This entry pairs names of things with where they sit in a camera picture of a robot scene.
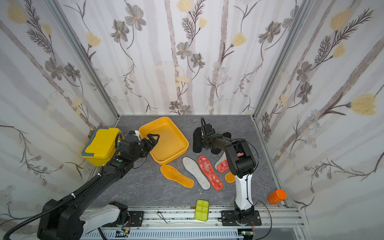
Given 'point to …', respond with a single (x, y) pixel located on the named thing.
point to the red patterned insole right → (223, 166)
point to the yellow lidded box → (104, 145)
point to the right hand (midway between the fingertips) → (199, 139)
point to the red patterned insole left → (216, 181)
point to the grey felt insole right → (222, 158)
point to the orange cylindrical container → (277, 196)
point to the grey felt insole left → (196, 171)
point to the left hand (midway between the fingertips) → (158, 138)
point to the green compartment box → (201, 211)
